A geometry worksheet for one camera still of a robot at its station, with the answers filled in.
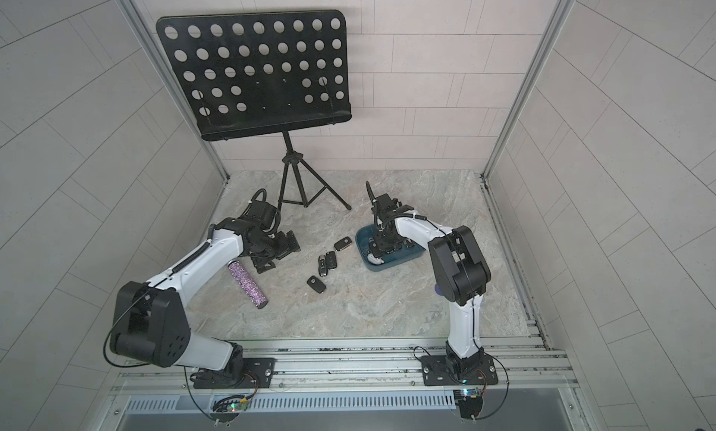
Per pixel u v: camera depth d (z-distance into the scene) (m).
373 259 0.91
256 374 0.70
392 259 0.91
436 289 0.87
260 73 0.63
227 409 0.66
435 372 0.71
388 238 0.83
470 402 0.68
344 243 0.94
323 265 0.89
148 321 0.41
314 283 0.86
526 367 0.73
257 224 0.63
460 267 0.50
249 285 0.83
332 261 0.91
